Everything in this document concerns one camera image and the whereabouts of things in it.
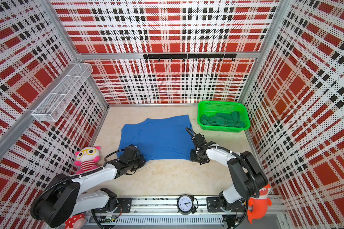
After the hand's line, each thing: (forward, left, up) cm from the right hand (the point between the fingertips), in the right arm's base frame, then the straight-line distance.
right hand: (194, 160), depth 89 cm
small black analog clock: (-25, +5, +2) cm, 25 cm away
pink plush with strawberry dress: (-32, +54, +11) cm, 64 cm away
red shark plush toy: (-26, -30, +4) cm, 40 cm away
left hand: (-1, +30, 0) cm, 30 cm away
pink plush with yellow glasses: (-1, +65, +5) cm, 65 cm away
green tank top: (+33, -32, -1) cm, 46 cm away
